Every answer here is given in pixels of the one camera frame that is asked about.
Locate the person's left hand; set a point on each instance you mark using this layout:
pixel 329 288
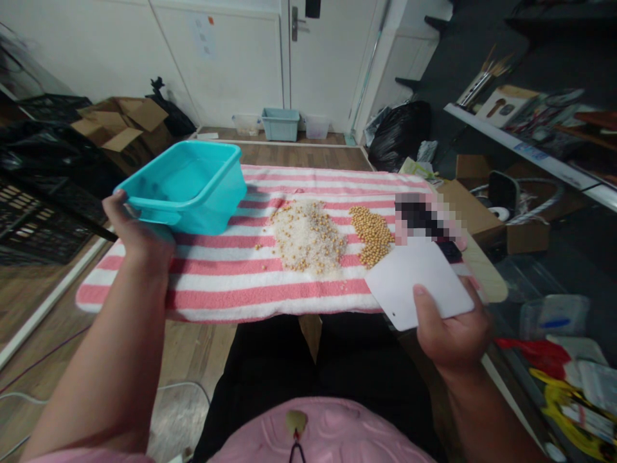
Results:
pixel 144 238

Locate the person's right hand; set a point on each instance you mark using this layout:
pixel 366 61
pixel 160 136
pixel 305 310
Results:
pixel 458 337

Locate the teal plastic bin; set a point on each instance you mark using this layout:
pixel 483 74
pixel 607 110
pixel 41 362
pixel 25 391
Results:
pixel 193 193

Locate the white plastic scraper card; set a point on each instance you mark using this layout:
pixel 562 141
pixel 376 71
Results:
pixel 419 275

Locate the red plastic bag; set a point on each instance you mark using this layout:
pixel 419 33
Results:
pixel 540 354

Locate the black device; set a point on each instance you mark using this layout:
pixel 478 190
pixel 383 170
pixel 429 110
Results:
pixel 450 252

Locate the clear lidded plastic box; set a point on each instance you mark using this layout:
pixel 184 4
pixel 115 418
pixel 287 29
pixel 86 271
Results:
pixel 554 316

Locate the open brown cardboard box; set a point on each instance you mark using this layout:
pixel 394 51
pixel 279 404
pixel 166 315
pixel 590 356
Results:
pixel 123 130

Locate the person's legs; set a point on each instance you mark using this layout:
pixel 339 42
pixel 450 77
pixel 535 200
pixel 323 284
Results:
pixel 347 357

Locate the black plastic crate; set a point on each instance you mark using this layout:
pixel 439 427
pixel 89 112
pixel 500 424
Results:
pixel 33 217

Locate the pink white striped towel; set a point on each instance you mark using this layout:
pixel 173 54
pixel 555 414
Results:
pixel 250 279

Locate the small black plastic bag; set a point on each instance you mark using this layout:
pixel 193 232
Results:
pixel 168 108

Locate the yellow packets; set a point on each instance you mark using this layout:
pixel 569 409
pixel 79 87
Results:
pixel 573 415

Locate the clear plastic container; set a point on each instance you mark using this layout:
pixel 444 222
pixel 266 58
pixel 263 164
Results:
pixel 317 126
pixel 247 125

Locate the pile of rice with soybeans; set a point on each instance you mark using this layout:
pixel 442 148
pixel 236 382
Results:
pixel 308 236

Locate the light blue storage bin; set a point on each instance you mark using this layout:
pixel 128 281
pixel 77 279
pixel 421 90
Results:
pixel 280 124

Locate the person's body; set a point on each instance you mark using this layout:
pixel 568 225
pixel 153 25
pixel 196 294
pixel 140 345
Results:
pixel 308 434

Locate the white paper sheet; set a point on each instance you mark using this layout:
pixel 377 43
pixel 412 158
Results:
pixel 202 36

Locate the shiny black garbage bag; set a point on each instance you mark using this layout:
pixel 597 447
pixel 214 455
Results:
pixel 400 132

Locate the white door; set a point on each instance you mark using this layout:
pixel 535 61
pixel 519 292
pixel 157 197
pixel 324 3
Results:
pixel 332 62

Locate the metal pole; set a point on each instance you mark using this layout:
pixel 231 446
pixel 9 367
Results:
pixel 368 62

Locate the cluttered wall shelf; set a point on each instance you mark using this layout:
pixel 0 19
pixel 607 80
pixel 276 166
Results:
pixel 540 125

